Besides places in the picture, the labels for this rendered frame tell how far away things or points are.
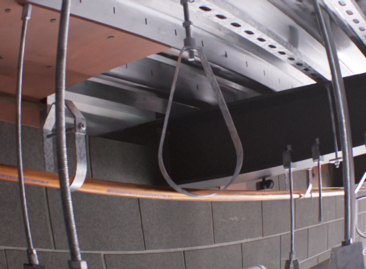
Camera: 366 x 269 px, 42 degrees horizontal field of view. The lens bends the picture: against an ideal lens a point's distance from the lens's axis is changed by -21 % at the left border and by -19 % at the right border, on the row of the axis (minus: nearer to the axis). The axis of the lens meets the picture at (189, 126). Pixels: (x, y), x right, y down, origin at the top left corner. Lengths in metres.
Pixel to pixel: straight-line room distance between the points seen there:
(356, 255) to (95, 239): 1.01
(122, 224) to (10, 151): 0.48
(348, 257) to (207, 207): 1.41
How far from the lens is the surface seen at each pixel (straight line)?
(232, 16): 0.94
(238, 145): 0.79
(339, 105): 0.63
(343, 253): 0.60
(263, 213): 2.36
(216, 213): 2.01
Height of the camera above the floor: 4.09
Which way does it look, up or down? 12 degrees up
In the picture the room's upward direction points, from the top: 5 degrees counter-clockwise
